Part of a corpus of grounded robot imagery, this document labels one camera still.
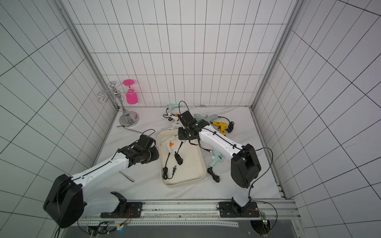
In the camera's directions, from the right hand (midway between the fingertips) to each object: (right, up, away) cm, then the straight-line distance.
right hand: (176, 136), depth 85 cm
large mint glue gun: (+22, +11, +27) cm, 37 cm away
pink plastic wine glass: (-34, +27, +20) cm, 48 cm away
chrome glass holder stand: (-40, +10, +26) cm, 49 cm away
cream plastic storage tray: (+3, -15, +1) cm, 15 cm away
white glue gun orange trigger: (-3, +12, +25) cm, 28 cm away
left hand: (-12, -12, 0) cm, 17 cm away
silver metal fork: (-37, +3, +22) cm, 43 cm away
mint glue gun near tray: (+25, -13, +5) cm, 29 cm away
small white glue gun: (-6, -6, +12) cm, 15 cm away
